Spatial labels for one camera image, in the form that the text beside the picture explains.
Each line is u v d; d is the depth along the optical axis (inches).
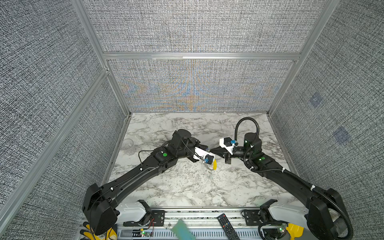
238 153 25.6
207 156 23.4
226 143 23.8
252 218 28.7
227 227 27.7
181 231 28.1
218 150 26.6
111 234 26.6
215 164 36.7
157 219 28.9
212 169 30.5
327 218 15.7
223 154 26.8
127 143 38.4
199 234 27.6
